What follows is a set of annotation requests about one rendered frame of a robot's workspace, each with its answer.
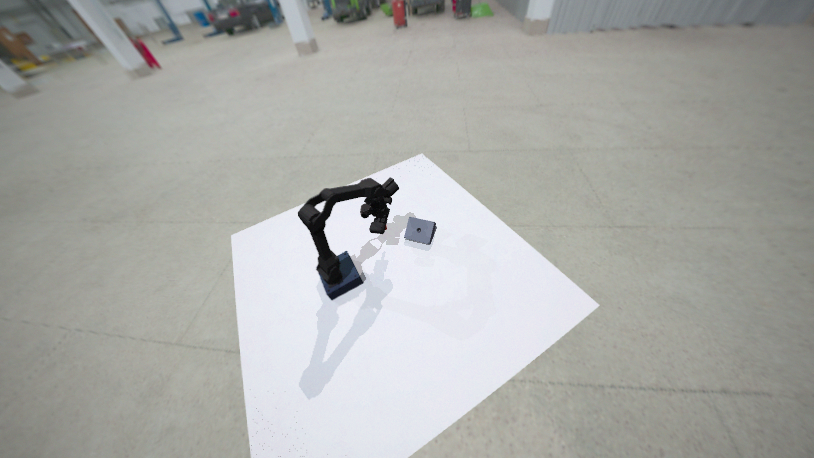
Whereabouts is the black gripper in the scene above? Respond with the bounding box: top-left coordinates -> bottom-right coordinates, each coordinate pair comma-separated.
369,197 -> 392,234

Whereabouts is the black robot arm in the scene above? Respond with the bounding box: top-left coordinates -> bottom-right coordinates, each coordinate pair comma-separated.
298,177 -> 399,288

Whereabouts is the grey sloped panel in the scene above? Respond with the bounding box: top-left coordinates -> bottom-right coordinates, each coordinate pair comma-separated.
404,217 -> 437,244

